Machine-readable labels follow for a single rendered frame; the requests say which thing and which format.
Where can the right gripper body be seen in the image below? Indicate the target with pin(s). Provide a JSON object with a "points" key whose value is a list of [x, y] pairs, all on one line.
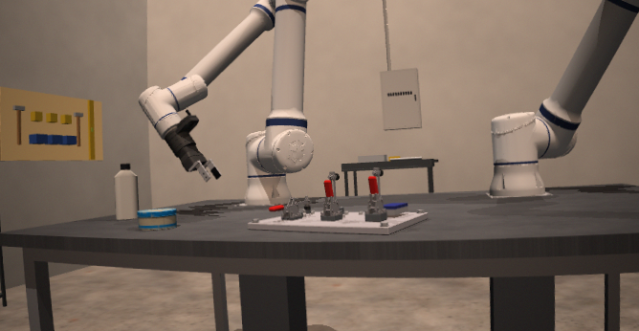
{"points": [[179, 140]]}

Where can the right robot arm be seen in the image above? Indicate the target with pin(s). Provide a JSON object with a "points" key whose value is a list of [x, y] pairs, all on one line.
{"points": [[287, 147]]}

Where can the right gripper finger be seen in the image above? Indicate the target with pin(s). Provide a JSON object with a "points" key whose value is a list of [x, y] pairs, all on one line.
{"points": [[214, 170], [201, 170]]}

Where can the white plastic bottle with black cap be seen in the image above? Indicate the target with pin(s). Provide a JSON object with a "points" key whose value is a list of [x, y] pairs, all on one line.
{"points": [[126, 193]]}

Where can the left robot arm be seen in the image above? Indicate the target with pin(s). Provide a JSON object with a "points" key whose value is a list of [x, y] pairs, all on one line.
{"points": [[519, 138]]}

